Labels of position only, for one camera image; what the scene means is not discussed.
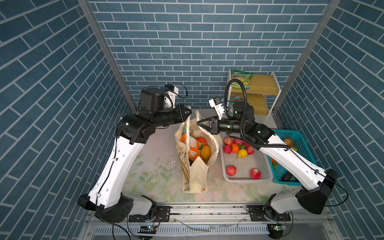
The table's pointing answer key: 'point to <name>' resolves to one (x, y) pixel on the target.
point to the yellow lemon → (242, 153)
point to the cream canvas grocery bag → (195, 177)
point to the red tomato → (202, 140)
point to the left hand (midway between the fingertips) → (192, 111)
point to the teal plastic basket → (297, 140)
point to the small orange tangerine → (235, 148)
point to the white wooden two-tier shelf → (264, 91)
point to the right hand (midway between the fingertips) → (196, 121)
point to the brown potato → (289, 141)
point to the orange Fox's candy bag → (194, 150)
